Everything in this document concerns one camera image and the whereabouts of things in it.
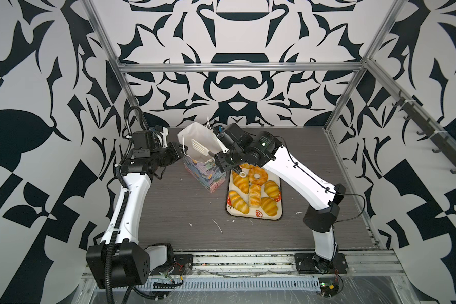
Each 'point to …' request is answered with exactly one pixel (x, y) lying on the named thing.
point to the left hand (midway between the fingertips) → (185, 145)
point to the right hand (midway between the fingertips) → (220, 159)
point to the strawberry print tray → (258, 212)
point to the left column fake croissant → (241, 183)
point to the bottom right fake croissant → (269, 205)
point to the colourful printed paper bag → (202, 168)
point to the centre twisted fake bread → (254, 196)
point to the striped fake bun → (272, 189)
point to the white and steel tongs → (203, 150)
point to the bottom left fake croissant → (238, 202)
